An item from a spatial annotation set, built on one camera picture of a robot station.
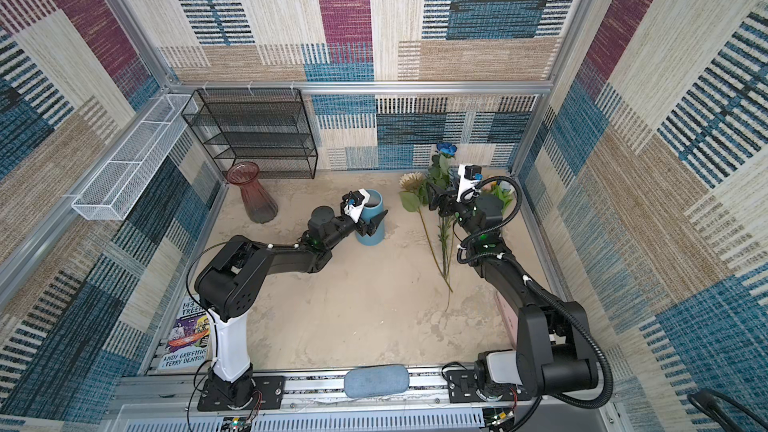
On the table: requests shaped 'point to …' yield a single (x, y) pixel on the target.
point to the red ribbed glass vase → (258, 205)
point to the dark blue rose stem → (440, 169)
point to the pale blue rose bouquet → (439, 173)
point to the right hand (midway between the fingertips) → (439, 183)
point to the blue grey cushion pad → (376, 380)
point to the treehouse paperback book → (188, 344)
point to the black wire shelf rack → (263, 130)
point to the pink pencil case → (510, 318)
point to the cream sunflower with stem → (414, 196)
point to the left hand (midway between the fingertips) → (376, 196)
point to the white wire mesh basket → (107, 195)
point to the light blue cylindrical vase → (374, 205)
